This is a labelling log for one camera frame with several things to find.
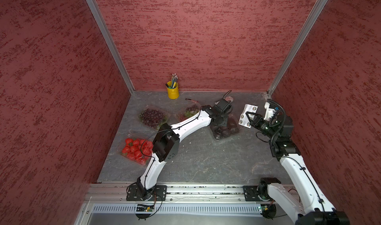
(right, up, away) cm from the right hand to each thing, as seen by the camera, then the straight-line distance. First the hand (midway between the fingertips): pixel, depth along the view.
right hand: (244, 115), depth 75 cm
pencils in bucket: (-42, +25, +34) cm, 60 cm away
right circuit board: (+10, -46, -6) cm, 47 cm away
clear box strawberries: (-59, -21, +9) cm, 63 cm away
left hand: (-9, -6, +12) cm, 16 cm away
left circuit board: (-51, -46, -3) cm, 69 cm away
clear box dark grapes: (-54, -3, +22) cm, 58 cm away
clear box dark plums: (-2, -9, +15) cm, 18 cm away
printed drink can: (+1, +10, +38) cm, 39 cm away
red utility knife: (-25, +8, +38) cm, 46 cm away
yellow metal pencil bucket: (-43, +14, +39) cm, 60 cm away
